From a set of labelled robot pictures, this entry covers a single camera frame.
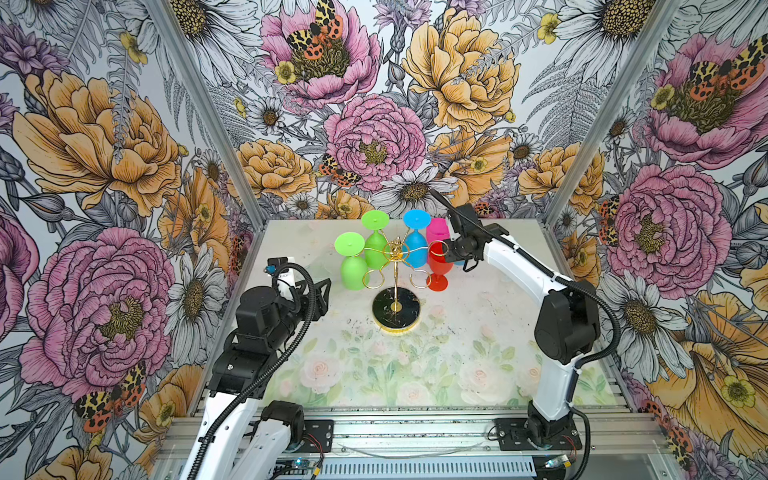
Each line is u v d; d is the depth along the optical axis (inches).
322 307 24.7
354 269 31.6
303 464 27.8
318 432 29.6
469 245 26.5
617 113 35.1
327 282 26.7
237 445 16.5
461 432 30.1
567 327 20.0
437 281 41.2
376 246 33.5
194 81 32.5
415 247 30.7
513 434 29.0
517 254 23.5
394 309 37.8
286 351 17.8
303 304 23.9
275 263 22.7
